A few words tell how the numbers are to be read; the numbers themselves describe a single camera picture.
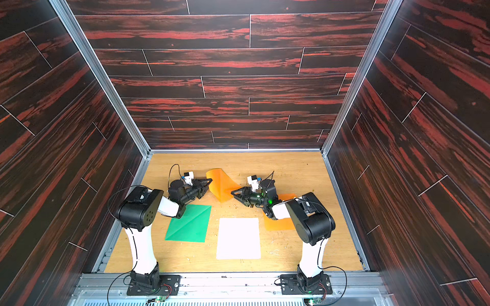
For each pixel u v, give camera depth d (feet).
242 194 2.72
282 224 2.97
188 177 3.07
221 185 3.27
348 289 2.27
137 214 1.78
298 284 2.40
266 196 2.50
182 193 2.67
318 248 1.77
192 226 3.00
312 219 1.67
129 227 1.84
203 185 2.98
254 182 2.90
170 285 2.36
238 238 2.83
